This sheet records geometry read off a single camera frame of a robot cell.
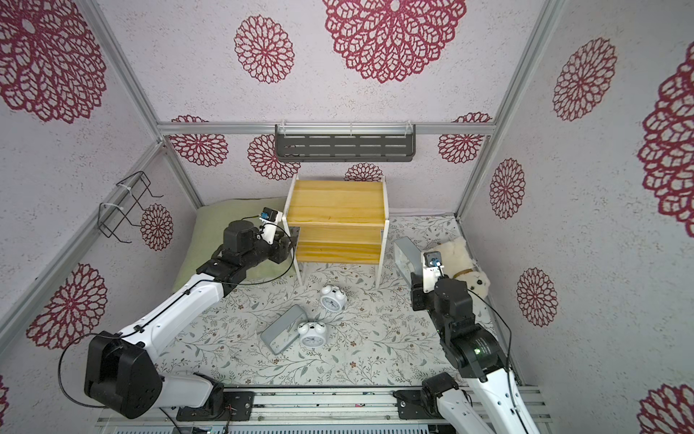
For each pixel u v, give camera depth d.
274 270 0.93
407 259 0.69
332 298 0.86
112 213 0.73
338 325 0.90
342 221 0.75
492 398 0.42
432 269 0.57
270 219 0.69
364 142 0.93
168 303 0.49
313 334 0.80
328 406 0.75
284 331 0.80
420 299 0.60
